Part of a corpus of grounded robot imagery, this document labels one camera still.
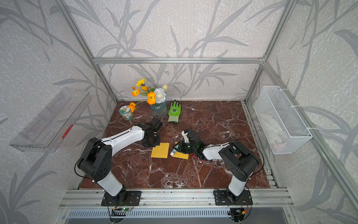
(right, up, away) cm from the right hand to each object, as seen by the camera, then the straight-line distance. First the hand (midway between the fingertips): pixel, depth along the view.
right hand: (173, 146), depth 87 cm
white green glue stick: (0, -4, -1) cm, 4 cm away
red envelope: (+13, -1, -18) cm, 22 cm away
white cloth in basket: (+58, +11, -11) cm, 60 cm away
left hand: (-11, +1, +2) cm, 11 cm away
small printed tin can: (-37, +22, +15) cm, 46 cm away
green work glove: (-2, +22, +24) cm, 33 cm away
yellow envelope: (-9, -4, +3) cm, 10 cm away
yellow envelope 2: (+5, -5, -2) cm, 7 cm away
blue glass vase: (-14, +23, +20) cm, 33 cm away
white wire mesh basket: (+62, +11, -11) cm, 64 cm away
